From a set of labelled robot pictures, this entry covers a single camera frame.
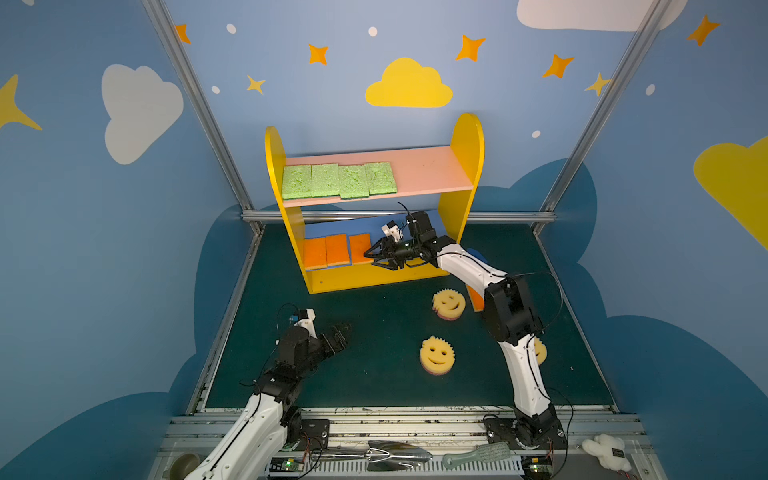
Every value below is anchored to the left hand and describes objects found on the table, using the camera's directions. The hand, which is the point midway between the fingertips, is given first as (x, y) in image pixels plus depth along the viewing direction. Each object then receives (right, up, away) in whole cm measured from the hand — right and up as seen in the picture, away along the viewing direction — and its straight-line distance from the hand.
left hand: (341, 329), depth 84 cm
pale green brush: (+36, -26, -13) cm, 47 cm away
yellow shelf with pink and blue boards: (-7, +42, +35) cm, 55 cm away
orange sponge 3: (+4, +25, +12) cm, 28 cm away
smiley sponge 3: (+59, -7, +3) cm, 59 cm away
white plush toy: (+67, -25, -14) cm, 73 cm away
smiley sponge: (+33, +5, +12) cm, 36 cm away
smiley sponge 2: (+28, -8, +2) cm, 29 cm away
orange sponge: (-10, +22, +9) cm, 26 cm away
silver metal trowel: (+12, -27, -13) cm, 33 cm away
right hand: (+8, +21, +5) cm, 23 cm away
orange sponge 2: (-3, +23, +10) cm, 25 cm away
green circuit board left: (-11, -29, -13) cm, 34 cm away
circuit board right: (+50, -31, -12) cm, 60 cm away
